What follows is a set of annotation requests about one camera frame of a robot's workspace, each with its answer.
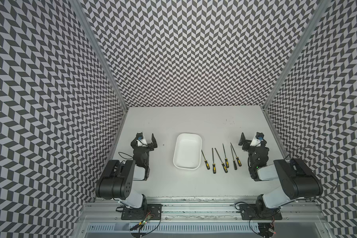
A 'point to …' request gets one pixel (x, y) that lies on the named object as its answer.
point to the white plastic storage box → (187, 154)
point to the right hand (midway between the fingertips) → (249, 135)
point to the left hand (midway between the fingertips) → (145, 135)
